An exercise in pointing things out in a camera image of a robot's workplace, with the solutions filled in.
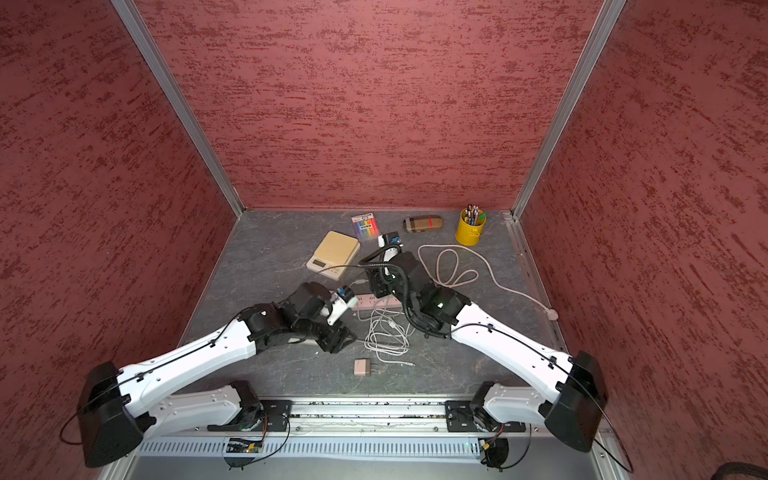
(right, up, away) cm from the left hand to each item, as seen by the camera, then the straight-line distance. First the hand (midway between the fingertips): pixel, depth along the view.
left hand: (343, 336), depth 76 cm
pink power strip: (+6, +5, +16) cm, 18 cm away
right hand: (+8, +17, -2) cm, 19 cm away
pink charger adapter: (+4, -10, +4) cm, 11 cm away
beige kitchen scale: (-9, +19, +31) cm, 37 cm away
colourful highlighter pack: (+2, +31, +38) cm, 49 cm away
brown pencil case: (+21, +31, +37) cm, 53 cm away
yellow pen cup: (+40, +30, +27) cm, 57 cm away
